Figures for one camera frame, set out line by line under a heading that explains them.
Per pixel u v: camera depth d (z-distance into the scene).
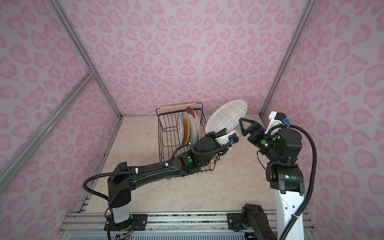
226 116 0.77
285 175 0.40
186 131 0.93
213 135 0.61
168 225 0.73
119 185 0.43
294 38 0.79
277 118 0.51
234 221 0.73
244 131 0.52
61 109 0.70
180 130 1.10
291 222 0.37
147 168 0.50
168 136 1.03
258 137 0.51
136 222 0.73
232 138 0.56
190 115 0.94
